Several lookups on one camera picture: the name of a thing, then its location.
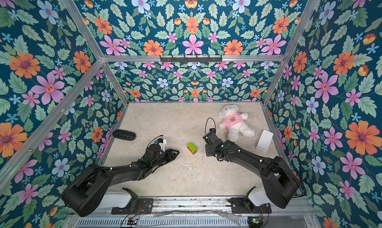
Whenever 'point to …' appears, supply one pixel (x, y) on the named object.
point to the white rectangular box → (264, 140)
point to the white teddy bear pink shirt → (233, 121)
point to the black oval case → (124, 134)
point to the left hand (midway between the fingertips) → (180, 152)
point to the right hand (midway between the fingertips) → (210, 147)
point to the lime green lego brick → (192, 148)
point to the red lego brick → (191, 151)
